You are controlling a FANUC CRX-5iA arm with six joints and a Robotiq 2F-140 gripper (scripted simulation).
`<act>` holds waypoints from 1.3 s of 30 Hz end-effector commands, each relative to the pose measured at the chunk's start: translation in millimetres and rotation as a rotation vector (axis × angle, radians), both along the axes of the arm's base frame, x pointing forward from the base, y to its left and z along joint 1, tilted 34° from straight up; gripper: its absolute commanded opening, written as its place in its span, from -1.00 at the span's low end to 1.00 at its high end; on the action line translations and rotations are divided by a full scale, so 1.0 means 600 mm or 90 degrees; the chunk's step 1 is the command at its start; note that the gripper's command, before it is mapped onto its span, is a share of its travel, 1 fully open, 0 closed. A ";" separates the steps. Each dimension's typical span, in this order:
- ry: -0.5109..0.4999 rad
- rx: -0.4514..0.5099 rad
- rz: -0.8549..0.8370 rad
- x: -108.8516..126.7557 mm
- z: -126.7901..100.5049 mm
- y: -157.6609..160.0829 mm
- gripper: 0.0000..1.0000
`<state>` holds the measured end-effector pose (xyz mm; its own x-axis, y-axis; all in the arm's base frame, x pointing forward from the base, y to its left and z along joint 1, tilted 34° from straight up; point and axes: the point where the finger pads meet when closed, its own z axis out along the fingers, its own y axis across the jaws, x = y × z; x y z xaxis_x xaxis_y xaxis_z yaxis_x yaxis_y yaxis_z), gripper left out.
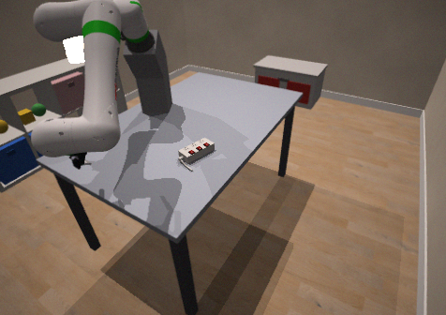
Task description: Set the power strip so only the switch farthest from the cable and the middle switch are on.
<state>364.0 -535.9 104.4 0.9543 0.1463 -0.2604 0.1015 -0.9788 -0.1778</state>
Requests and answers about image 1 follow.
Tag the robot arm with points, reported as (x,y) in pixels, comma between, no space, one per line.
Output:
(101,24)

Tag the white power strip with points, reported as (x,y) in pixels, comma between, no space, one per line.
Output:
(195,151)

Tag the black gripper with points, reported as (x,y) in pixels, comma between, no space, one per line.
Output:
(80,160)

